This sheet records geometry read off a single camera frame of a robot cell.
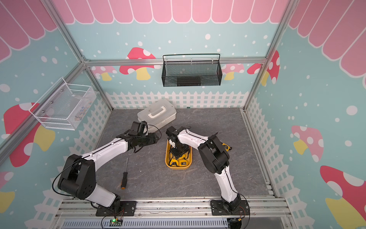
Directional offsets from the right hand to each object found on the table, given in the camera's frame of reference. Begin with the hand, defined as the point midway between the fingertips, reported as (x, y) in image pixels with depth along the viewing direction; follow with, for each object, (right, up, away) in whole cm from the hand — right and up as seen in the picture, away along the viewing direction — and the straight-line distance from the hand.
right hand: (180, 154), depth 94 cm
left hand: (-16, +10, -3) cm, 19 cm away
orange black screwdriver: (-33, -12, -9) cm, 36 cm away
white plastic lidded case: (-16, +27, +7) cm, 32 cm away
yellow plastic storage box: (-8, +1, -5) cm, 9 cm away
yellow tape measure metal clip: (+2, -4, -6) cm, 7 cm away
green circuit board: (-32, -30, -21) cm, 49 cm away
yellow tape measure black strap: (-3, -4, -6) cm, 8 cm away
